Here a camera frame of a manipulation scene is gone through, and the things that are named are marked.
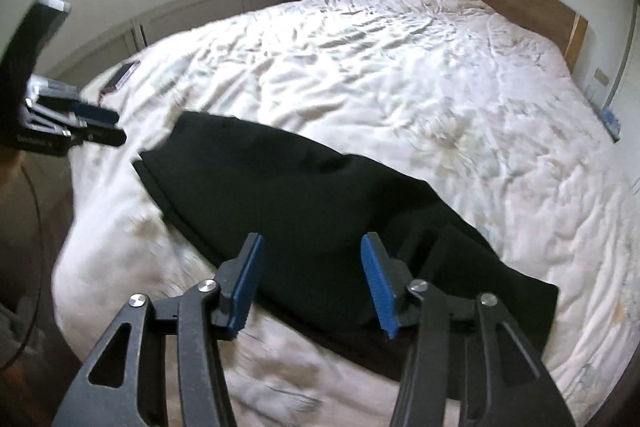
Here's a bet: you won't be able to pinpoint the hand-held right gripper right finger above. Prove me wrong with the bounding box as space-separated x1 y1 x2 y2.
361 231 578 427

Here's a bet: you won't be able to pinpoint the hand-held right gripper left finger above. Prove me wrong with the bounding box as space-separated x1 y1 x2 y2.
52 232 265 427

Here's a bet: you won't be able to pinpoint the bed with floral duvet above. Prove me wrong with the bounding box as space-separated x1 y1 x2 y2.
50 0 640 427

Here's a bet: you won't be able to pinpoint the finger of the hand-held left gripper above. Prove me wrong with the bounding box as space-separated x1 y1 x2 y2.
71 126 128 148
39 92 121 126

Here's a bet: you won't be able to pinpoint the low white cabinet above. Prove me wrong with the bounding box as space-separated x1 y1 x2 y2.
45 0 313 78

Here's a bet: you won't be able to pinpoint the blue box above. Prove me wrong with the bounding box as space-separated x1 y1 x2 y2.
602 107 621 138

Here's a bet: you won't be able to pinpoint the smartphone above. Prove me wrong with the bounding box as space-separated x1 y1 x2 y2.
99 61 141 96

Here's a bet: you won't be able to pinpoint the black pants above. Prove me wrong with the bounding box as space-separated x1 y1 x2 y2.
131 111 560 400

